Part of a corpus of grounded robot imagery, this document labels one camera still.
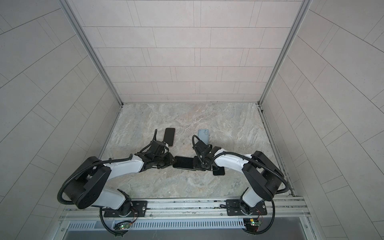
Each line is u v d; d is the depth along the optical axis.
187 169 0.84
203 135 0.99
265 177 0.44
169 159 0.77
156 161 0.73
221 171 0.83
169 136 0.97
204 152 0.68
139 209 0.71
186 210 0.72
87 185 0.42
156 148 0.69
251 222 0.69
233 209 0.72
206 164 0.64
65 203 0.41
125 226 0.64
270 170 0.40
